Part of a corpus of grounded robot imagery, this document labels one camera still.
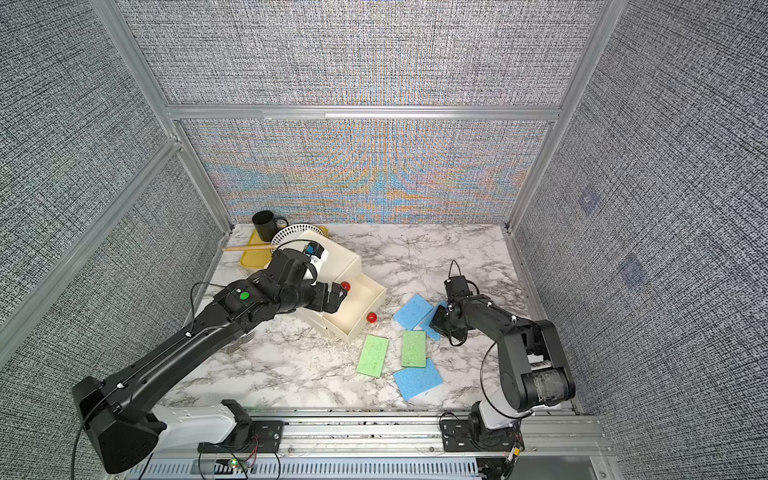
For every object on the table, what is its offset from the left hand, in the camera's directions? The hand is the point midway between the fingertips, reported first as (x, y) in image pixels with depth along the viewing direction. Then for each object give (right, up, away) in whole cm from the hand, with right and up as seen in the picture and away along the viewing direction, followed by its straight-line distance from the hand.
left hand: (337, 286), depth 74 cm
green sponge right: (+20, -19, +12) cm, 31 cm away
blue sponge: (+21, -10, +21) cm, 31 cm away
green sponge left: (+8, -21, +12) cm, 25 cm away
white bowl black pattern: (-23, +17, +43) cm, 51 cm away
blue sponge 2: (+24, -13, +16) cm, 32 cm away
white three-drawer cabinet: (+5, -6, +14) cm, 16 cm away
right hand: (+28, -13, +19) cm, 36 cm away
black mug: (-32, +19, +39) cm, 54 cm away
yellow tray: (-35, +6, +36) cm, 50 cm away
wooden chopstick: (-37, +10, +34) cm, 51 cm away
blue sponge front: (+20, -27, +9) cm, 35 cm away
